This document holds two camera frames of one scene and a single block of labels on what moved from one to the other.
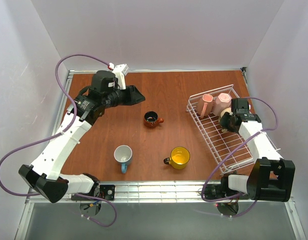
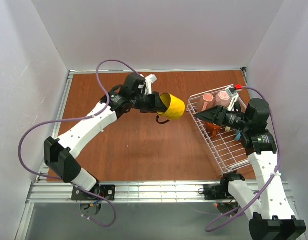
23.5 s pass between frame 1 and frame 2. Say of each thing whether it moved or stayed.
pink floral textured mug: stayed
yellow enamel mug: moved
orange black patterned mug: moved
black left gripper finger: moved
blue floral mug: moved
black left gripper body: moved
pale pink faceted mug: stayed
